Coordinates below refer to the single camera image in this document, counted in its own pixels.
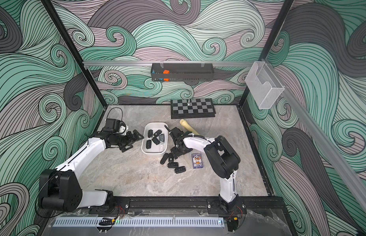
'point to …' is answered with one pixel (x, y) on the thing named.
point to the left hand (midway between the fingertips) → (138, 139)
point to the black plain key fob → (164, 158)
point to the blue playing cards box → (197, 161)
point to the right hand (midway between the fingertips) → (182, 152)
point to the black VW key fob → (150, 133)
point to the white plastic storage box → (162, 148)
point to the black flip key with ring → (155, 140)
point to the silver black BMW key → (162, 138)
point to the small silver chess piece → (189, 102)
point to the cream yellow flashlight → (185, 123)
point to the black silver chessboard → (189, 108)
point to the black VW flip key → (170, 158)
